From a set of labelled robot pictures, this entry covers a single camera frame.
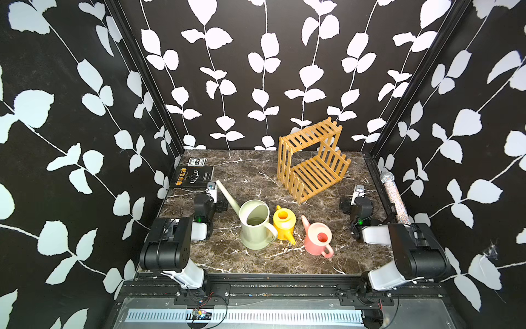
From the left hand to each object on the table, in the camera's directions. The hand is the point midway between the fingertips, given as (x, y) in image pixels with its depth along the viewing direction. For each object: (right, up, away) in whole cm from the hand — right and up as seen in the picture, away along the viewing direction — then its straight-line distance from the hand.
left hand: (215, 189), depth 95 cm
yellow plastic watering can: (+32, -11, -13) cm, 36 cm away
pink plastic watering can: (+44, -17, -17) cm, 50 cm away
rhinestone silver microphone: (+72, +6, -16) cm, 74 cm away
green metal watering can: (+20, -18, -9) cm, 28 cm away
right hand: (+65, -2, -1) cm, 65 cm away
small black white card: (-16, +14, +20) cm, 29 cm away
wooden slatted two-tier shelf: (+48, +14, +20) cm, 54 cm away
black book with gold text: (-16, +5, +13) cm, 21 cm away
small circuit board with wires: (+1, -42, -24) cm, 48 cm away
